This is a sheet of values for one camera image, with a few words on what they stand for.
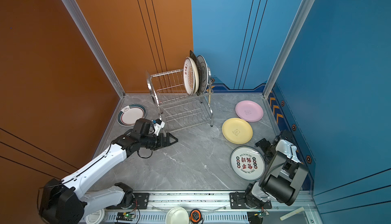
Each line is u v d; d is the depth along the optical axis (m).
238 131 0.99
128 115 1.06
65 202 0.38
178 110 1.05
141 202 0.73
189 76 0.87
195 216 0.67
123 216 0.71
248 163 0.85
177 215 0.70
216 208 0.72
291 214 0.70
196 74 0.72
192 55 0.79
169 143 0.68
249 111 1.09
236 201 0.72
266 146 0.79
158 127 0.74
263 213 0.69
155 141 0.69
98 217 0.64
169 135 0.71
